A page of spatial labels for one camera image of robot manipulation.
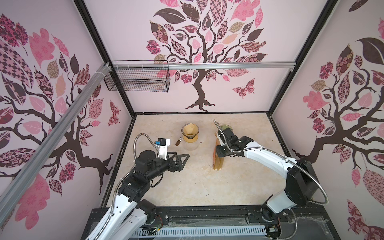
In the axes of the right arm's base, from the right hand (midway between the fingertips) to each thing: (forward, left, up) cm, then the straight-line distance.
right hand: (218, 149), depth 87 cm
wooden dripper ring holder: (+6, +17, +1) cm, 18 cm away
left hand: (-12, +19, +14) cm, 26 cm away
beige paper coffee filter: (+12, +16, +5) cm, 21 cm away
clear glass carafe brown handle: (+9, +18, -10) cm, 23 cm away
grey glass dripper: (+7, +17, +5) cm, 19 cm away
